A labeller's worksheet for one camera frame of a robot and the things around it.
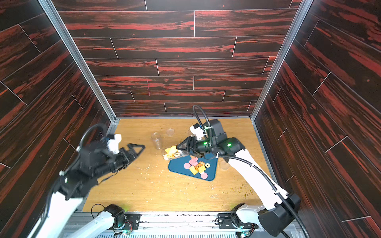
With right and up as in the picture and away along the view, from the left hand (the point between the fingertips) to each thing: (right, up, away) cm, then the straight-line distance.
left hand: (143, 151), depth 64 cm
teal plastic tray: (+32, -17, +25) cm, 44 cm away
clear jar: (+8, -2, +5) cm, 10 cm away
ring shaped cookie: (+32, -13, +29) cm, 45 cm away
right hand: (+17, +1, +4) cm, 18 cm away
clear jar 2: (-1, +4, +32) cm, 33 cm away
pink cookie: (+24, -9, +31) cm, 41 cm away
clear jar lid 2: (+42, -13, +31) cm, 54 cm away
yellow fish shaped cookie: (+12, 0, +3) cm, 12 cm away
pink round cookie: (+19, -13, +30) cm, 38 cm away
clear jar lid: (+6, +9, +46) cm, 47 cm away
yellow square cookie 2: (+28, -14, +27) cm, 41 cm away
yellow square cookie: (+22, -15, +27) cm, 38 cm away
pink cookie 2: (+23, -11, +29) cm, 39 cm away
